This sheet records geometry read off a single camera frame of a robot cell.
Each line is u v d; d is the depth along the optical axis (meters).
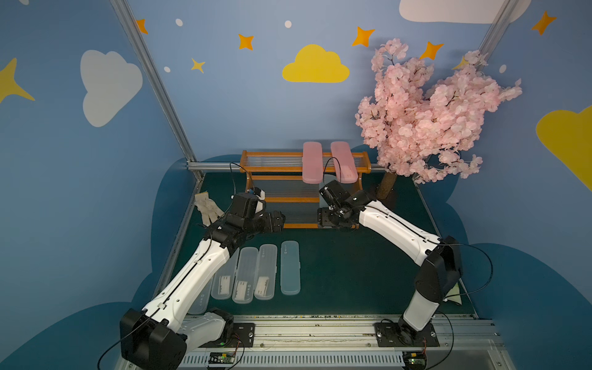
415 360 0.73
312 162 0.84
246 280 0.85
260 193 0.71
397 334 0.67
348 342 0.74
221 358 0.72
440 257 0.45
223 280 0.84
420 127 0.65
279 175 1.01
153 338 0.37
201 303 0.79
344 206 0.60
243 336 0.74
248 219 0.58
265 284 0.84
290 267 0.89
